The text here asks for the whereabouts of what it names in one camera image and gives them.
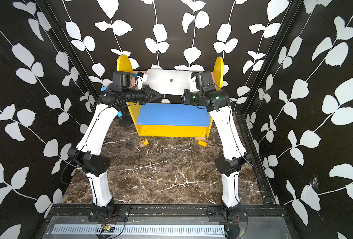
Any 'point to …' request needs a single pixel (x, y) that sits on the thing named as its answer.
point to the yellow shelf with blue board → (169, 119)
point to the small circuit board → (107, 228)
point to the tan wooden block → (200, 138)
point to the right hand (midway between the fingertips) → (181, 93)
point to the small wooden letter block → (141, 144)
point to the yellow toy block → (202, 143)
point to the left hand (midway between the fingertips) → (160, 91)
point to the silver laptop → (168, 81)
